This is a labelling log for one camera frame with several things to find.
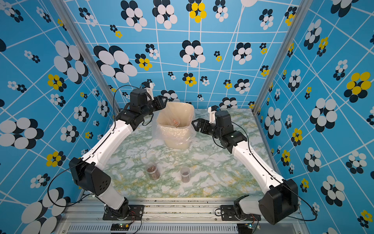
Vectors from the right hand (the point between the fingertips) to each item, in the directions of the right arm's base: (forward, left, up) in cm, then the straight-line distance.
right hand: (199, 123), depth 77 cm
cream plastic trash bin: (-7, +12, -4) cm, 15 cm away
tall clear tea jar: (+14, +14, -8) cm, 21 cm away
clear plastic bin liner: (-2, +24, -6) cm, 24 cm away
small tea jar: (-21, +7, -17) cm, 28 cm away
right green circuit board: (-43, -22, -30) cm, 57 cm away
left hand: (+11, +18, +9) cm, 23 cm away
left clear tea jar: (-19, +26, -20) cm, 38 cm away
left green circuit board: (-43, +40, -30) cm, 66 cm away
